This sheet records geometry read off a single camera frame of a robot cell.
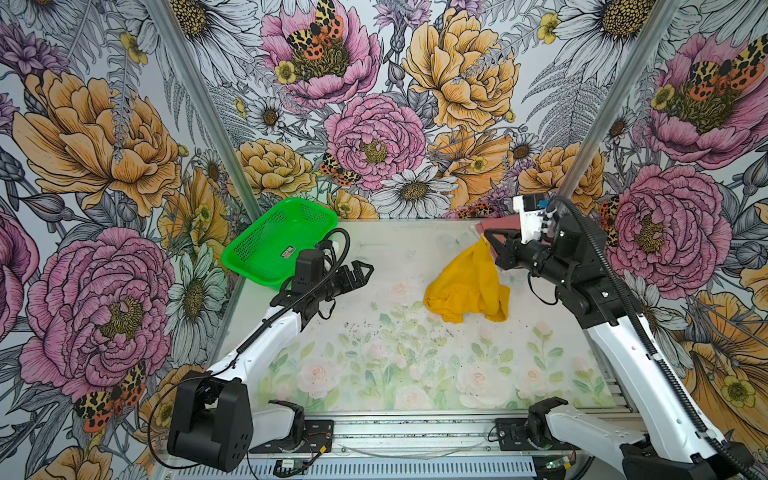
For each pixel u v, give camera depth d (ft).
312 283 2.10
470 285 2.75
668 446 1.21
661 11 2.35
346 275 2.39
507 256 1.94
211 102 2.91
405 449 2.42
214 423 1.32
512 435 2.43
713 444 1.19
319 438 2.39
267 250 3.74
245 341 1.58
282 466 2.36
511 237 1.91
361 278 2.44
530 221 1.85
